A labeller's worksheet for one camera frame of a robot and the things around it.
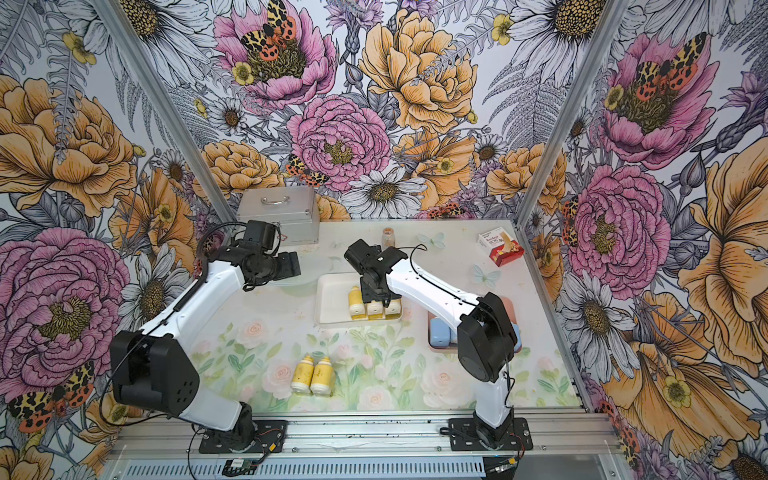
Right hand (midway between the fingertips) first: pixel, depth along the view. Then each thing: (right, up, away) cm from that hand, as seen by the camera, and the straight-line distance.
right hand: (381, 299), depth 85 cm
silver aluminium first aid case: (-31, +28, +21) cm, 47 cm away
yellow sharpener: (-7, -3, +4) cm, 9 cm away
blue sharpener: (+25, -3, -32) cm, 41 cm away
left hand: (-28, +6, +1) cm, 28 cm away
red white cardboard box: (+42, +14, +23) cm, 50 cm away
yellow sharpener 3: (+3, -4, +6) cm, 8 cm away
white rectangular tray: (-16, -2, +9) cm, 18 cm away
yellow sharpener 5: (-14, -19, -9) cm, 25 cm away
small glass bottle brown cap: (+2, +18, +24) cm, 30 cm away
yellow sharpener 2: (-2, -4, +5) cm, 7 cm away
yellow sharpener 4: (-19, -18, -9) cm, 28 cm away
